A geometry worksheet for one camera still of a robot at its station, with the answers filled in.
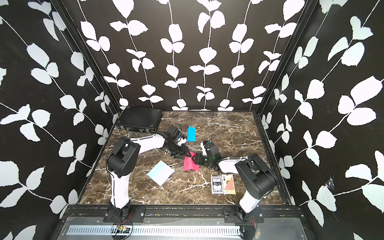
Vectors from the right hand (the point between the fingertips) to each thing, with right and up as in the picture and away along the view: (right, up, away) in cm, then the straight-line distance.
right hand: (193, 157), depth 92 cm
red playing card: (+21, -14, -8) cm, 26 cm away
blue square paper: (-1, +13, +15) cm, 21 cm away
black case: (-44, +25, +28) cm, 58 cm away
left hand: (-2, +2, +1) cm, 3 cm away
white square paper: (-20, -9, -3) cm, 22 cm away
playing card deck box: (+14, -13, -9) cm, 21 cm away
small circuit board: (-34, -30, -22) cm, 50 cm away
